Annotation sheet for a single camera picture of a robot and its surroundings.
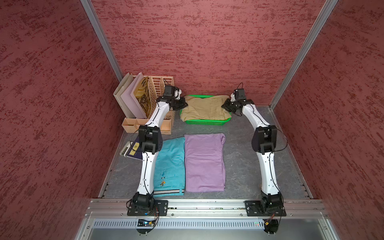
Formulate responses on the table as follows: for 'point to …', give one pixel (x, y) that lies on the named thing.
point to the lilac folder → (130, 100)
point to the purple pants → (205, 162)
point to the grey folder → (118, 93)
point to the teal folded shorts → (169, 179)
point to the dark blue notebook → (133, 151)
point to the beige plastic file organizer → (156, 88)
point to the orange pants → (184, 119)
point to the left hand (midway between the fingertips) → (187, 105)
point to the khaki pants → (208, 108)
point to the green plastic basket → (206, 122)
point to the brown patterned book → (141, 94)
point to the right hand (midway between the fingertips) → (223, 106)
